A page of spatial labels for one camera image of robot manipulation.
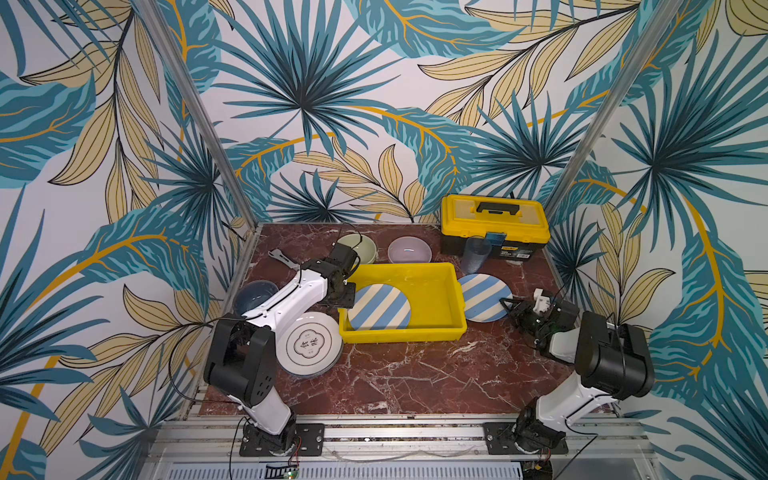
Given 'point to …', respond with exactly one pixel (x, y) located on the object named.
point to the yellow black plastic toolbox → (517, 228)
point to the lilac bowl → (409, 249)
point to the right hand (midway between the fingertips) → (499, 300)
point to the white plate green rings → (311, 346)
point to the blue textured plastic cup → (475, 251)
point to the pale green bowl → (365, 251)
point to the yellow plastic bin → (437, 307)
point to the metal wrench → (277, 254)
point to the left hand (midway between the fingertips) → (342, 300)
